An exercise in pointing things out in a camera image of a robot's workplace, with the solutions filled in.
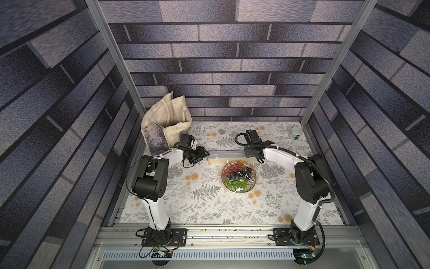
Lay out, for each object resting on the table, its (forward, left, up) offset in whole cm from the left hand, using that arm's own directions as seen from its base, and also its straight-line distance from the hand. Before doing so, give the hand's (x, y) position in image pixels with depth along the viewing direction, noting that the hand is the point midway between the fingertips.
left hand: (207, 154), depth 96 cm
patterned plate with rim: (-16, -24, -4) cm, 30 cm away
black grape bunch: (-10, -23, -2) cm, 25 cm away
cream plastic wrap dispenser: (-2, -8, 0) cm, 9 cm away
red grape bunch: (-8, -14, -1) cm, 17 cm away
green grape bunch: (-17, -17, -2) cm, 24 cm away
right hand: (+4, -26, +2) cm, 27 cm away
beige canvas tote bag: (+19, +27, +7) cm, 34 cm away
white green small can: (+17, -57, 0) cm, 60 cm away
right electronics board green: (-48, -44, -6) cm, 65 cm away
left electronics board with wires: (-47, +19, -6) cm, 51 cm away
